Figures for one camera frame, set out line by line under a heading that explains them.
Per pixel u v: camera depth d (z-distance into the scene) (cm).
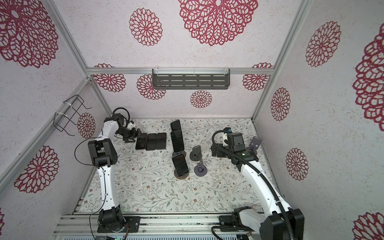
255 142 95
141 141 106
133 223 74
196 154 95
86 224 75
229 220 75
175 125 98
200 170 89
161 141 107
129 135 96
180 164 82
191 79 98
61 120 73
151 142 109
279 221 38
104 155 67
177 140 89
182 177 88
